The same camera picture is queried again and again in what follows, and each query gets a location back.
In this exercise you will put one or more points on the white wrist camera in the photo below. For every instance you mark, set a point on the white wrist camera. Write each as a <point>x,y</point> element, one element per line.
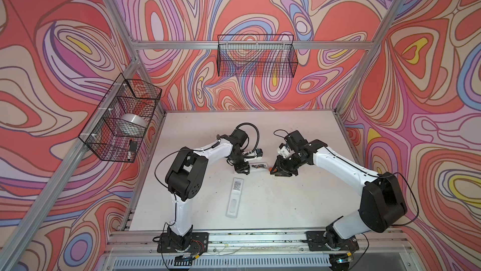
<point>284,150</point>
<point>257,153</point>

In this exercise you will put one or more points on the silver tape roll in basket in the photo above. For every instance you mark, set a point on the silver tape roll in basket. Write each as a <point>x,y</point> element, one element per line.
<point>132,125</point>

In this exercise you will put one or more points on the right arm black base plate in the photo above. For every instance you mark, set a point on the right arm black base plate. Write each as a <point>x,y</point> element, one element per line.
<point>329,241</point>

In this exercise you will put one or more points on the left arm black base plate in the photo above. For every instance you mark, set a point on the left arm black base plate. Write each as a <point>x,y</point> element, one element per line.
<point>196,242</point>

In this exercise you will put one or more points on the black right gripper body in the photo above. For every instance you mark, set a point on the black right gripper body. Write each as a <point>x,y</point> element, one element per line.
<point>292,158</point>

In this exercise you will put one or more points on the black wire basket wall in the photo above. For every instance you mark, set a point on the black wire basket wall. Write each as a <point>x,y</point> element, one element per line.
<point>256,55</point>
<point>117,129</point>

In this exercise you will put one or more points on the black wire basket left wall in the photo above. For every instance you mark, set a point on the black wire basket left wall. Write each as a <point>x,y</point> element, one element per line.
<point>117,129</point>

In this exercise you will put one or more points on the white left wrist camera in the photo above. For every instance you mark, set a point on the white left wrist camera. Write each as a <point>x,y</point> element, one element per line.
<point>257,153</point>

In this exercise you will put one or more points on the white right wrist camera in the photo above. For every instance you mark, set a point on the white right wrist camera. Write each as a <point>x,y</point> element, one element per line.
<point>284,150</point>

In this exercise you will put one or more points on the black wire basket back wall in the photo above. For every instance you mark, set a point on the black wire basket back wall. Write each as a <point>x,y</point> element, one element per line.
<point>256,55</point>

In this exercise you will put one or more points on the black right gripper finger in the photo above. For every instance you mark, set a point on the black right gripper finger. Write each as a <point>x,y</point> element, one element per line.
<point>291,168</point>
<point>277,164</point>

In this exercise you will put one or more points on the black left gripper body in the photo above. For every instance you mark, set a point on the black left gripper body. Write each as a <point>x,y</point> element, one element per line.
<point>239,158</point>

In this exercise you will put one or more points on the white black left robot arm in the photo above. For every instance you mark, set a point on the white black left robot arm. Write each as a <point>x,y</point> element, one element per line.
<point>185,177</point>

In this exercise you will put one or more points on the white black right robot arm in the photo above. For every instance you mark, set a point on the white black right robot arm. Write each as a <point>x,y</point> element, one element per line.
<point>382,202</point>

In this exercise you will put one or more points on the aluminium frame rails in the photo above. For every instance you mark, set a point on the aluminium frame rails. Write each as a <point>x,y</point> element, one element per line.
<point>60,57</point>

